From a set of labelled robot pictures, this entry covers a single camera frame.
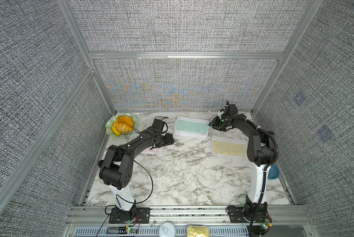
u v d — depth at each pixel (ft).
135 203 2.17
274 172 2.81
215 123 3.00
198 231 2.17
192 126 3.49
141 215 2.41
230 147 3.21
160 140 2.58
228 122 2.62
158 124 2.50
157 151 3.19
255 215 2.17
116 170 1.56
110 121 3.50
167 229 2.14
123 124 3.33
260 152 1.89
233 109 2.74
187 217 2.44
